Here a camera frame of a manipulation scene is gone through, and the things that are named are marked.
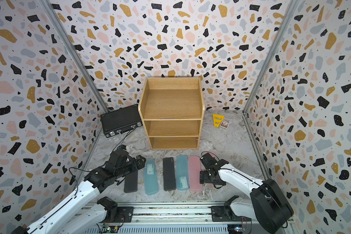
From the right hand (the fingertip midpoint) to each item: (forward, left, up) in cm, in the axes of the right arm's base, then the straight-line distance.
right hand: (209, 180), depth 86 cm
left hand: (+4, +38, +14) cm, 41 cm away
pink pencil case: (+4, +9, -1) cm, 10 cm away
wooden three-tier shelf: (+26, +21, +33) cm, 47 cm away
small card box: (+44, -15, +2) cm, 46 cm away
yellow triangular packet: (+49, -11, +1) cm, 50 cm away
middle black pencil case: (-1, +23, +3) cm, 23 cm away
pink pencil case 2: (+4, +1, +23) cm, 24 cm away
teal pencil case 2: (+5, +16, 0) cm, 17 cm away
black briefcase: (+39, +64, +7) cm, 76 cm away
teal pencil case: (+1, +35, 0) cm, 35 cm away
